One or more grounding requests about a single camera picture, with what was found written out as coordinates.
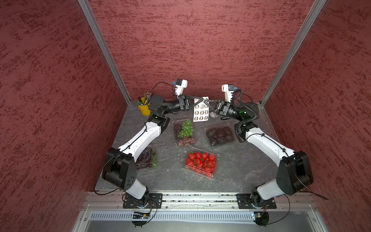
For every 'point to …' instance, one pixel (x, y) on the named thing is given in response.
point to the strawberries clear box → (201, 162)
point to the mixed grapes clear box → (183, 132)
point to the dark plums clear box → (220, 134)
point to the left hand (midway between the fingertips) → (202, 103)
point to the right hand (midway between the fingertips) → (203, 105)
